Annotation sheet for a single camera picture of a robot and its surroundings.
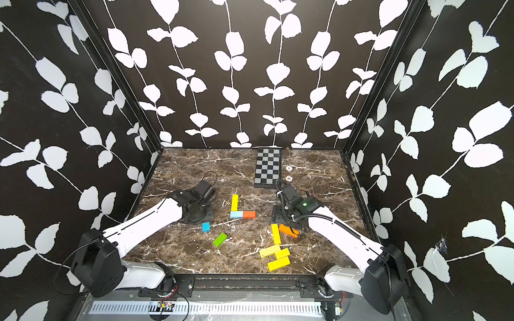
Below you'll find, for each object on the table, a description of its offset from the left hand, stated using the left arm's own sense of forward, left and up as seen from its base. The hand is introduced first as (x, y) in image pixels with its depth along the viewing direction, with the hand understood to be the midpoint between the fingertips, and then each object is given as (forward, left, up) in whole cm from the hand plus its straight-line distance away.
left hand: (211, 215), depth 84 cm
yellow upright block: (-6, -28, -9) cm, 30 cm away
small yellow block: (-15, -30, -9) cm, 34 cm away
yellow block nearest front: (-18, -28, -9) cm, 35 cm away
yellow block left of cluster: (-14, -23, -8) cm, 28 cm away
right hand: (-3, -28, +3) cm, 28 cm away
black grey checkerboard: (+30, -27, -6) cm, 40 cm away
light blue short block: (+4, -10, -9) cm, 14 cm away
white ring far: (+31, -38, -9) cm, 50 cm away
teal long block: (-6, +1, +2) cm, 6 cm away
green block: (-8, -3, -9) cm, 12 cm away
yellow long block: (+8, -9, -8) cm, 15 cm away
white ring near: (+24, -38, -9) cm, 46 cm away
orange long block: (-5, -33, -9) cm, 35 cm away
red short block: (+3, -16, -9) cm, 18 cm away
